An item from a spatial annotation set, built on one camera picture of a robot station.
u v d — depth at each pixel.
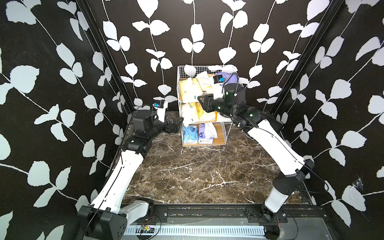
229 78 0.53
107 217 0.36
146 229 0.70
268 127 0.48
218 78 0.55
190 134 1.01
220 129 1.07
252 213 0.74
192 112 0.79
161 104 0.59
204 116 0.78
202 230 0.70
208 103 0.57
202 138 0.96
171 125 0.63
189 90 0.66
